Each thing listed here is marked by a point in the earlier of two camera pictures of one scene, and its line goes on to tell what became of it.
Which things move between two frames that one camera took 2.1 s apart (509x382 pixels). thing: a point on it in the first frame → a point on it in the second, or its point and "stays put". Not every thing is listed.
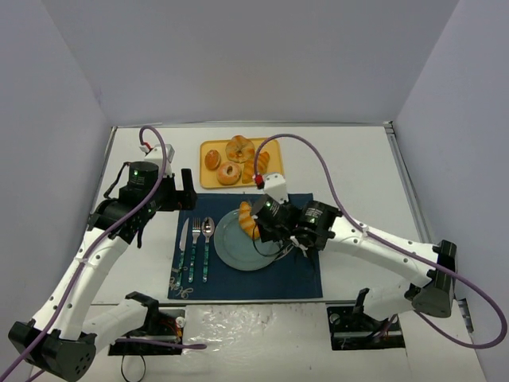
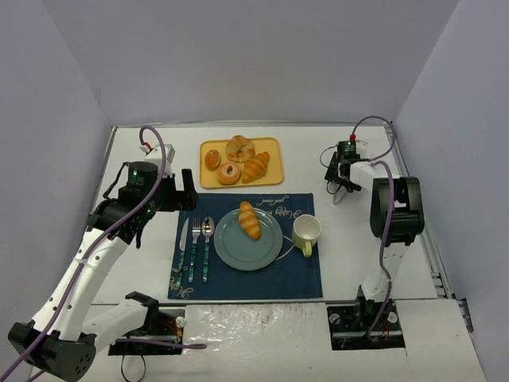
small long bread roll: [246, 221] stays put
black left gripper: [179, 195] stays put
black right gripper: [265, 229] → [339, 173]
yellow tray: [230, 162] stays put
